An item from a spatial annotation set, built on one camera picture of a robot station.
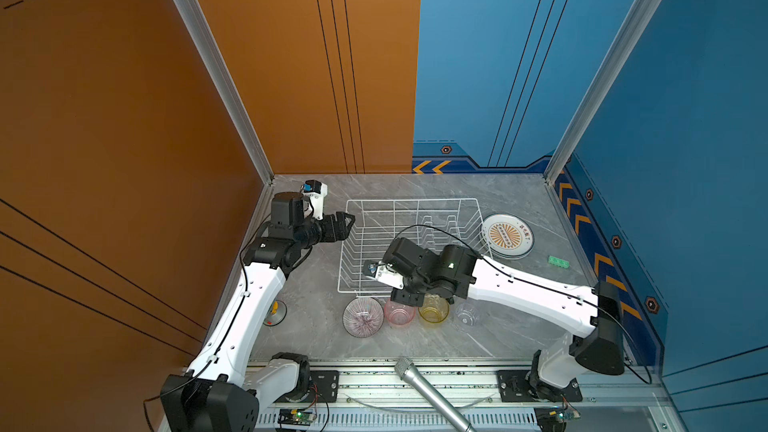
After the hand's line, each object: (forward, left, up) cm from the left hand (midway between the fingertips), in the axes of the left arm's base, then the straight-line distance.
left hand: (342, 215), depth 77 cm
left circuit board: (-41, +10, -27) cm, 50 cm away
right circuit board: (-40, -52, -26) cm, 71 cm away
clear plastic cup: (-16, -35, -24) cm, 45 cm away
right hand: (-14, -14, -7) cm, 21 cm away
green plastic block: (+1, -67, -24) cm, 71 cm away
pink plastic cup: (-16, -15, -25) cm, 33 cm away
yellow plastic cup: (-15, -26, -23) cm, 38 cm away
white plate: (+9, -52, -22) cm, 57 cm away
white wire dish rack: (+15, -5, -25) cm, 30 cm away
